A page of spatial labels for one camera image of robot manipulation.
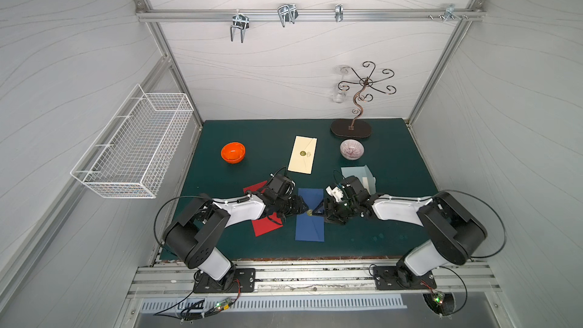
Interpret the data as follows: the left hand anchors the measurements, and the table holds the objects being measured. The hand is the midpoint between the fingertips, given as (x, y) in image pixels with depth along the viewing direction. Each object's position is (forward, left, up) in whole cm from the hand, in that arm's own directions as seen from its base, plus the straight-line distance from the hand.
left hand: (306, 211), depth 86 cm
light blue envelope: (+19, -26, -3) cm, 32 cm away
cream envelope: (+30, +1, -3) cm, 30 cm away
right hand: (-1, -5, 0) cm, 5 cm away
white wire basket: (+5, +54, +28) cm, 61 cm away
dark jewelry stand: (+44, -28, +1) cm, 52 cm away
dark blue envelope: (-5, -2, -4) cm, 6 cm away
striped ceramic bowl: (+32, -22, -1) cm, 39 cm away
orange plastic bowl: (+28, +34, +1) cm, 44 cm away
